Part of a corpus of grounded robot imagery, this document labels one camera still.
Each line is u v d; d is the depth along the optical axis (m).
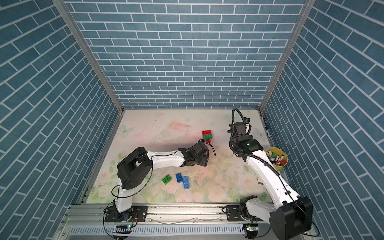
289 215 0.38
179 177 0.86
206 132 1.03
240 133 0.59
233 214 0.74
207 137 0.99
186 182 0.85
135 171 0.50
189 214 0.75
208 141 0.98
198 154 0.72
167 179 0.85
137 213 0.73
